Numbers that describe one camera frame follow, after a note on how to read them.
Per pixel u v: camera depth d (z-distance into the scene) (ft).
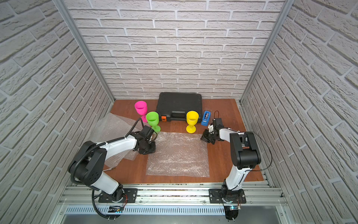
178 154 2.89
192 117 3.02
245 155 1.60
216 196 2.42
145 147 2.48
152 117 3.08
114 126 3.29
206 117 3.39
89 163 1.47
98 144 1.59
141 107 3.12
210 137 2.78
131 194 2.45
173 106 3.57
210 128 3.03
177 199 2.43
